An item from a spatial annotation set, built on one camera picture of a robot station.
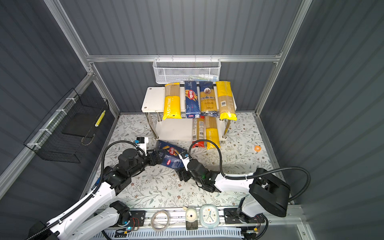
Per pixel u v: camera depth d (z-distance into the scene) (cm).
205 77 91
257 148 99
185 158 71
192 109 69
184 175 72
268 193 44
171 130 100
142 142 68
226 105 72
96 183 83
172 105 74
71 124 75
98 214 58
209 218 72
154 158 68
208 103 75
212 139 94
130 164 60
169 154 81
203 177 63
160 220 74
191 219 68
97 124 77
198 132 96
